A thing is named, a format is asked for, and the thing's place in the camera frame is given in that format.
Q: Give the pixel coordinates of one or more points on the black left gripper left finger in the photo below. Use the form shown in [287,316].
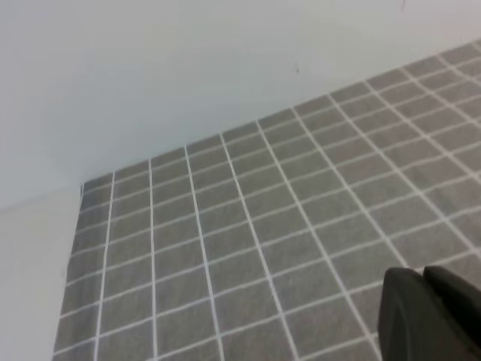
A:
[413,323]

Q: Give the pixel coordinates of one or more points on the grey checked tablecloth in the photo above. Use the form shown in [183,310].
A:
[270,241]

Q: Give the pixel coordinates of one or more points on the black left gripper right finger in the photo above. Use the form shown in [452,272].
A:
[460,298]

